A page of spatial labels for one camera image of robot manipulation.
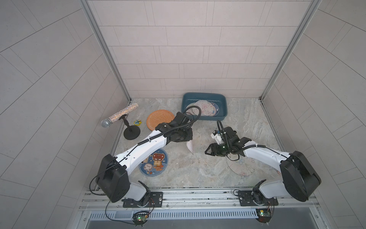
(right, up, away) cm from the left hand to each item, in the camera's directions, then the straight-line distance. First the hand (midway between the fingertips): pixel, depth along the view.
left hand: (194, 135), depth 80 cm
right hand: (+8, -11, +3) cm, 14 cm away
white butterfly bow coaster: (+10, +16, +29) cm, 34 cm away
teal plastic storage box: (+21, +23, +29) cm, 42 cm away
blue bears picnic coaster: (+18, +15, +29) cm, 37 cm away
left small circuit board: (-25, -35, -16) cm, 46 cm away
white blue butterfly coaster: (+28, -18, +3) cm, 33 cm away
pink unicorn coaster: (-2, -4, -3) cm, 6 cm away
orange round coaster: (-26, +9, +25) cm, 37 cm away
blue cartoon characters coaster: (-23, -18, +3) cm, 29 cm away
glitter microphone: (-46, +8, -6) cm, 47 cm away
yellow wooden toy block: (-40, +5, +20) cm, 44 cm away
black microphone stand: (-42, -1, +16) cm, 45 cm away
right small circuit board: (+34, -37, -12) cm, 51 cm away
